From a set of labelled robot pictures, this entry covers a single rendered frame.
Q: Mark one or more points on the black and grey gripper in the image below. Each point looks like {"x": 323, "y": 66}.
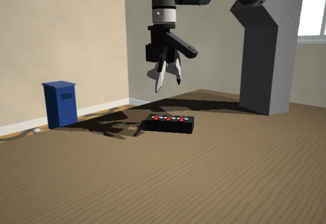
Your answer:
{"x": 162, "y": 53}

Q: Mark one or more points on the black power strip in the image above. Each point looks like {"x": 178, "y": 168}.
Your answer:
{"x": 168, "y": 123}

